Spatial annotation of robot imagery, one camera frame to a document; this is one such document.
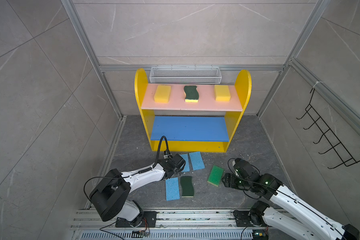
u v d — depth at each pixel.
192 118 0.98
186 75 0.98
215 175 0.88
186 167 0.90
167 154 0.78
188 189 0.83
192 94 0.71
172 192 0.81
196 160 0.93
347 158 0.59
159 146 0.66
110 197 0.42
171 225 0.73
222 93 0.72
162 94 0.71
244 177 0.59
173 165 0.67
